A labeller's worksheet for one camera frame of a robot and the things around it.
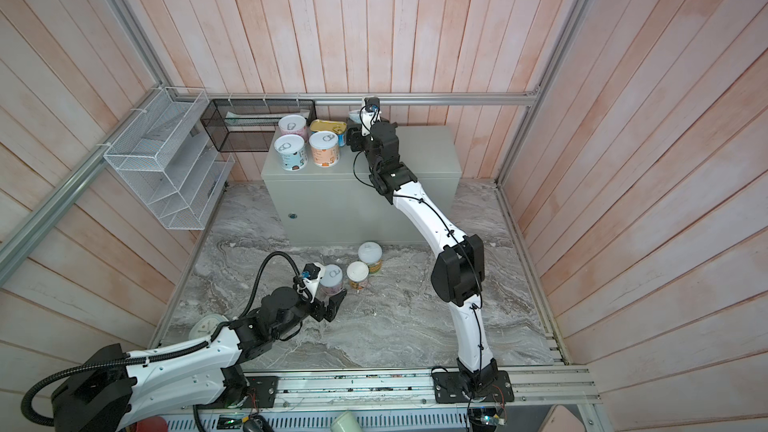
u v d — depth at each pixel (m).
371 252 0.91
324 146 0.73
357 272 0.88
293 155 0.72
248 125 1.03
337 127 0.80
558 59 0.84
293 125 0.78
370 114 0.67
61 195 0.59
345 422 0.64
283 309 0.60
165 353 0.48
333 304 0.72
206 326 0.82
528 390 0.75
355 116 0.77
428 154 0.68
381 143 0.62
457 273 0.53
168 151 0.76
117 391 0.41
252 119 0.90
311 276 0.68
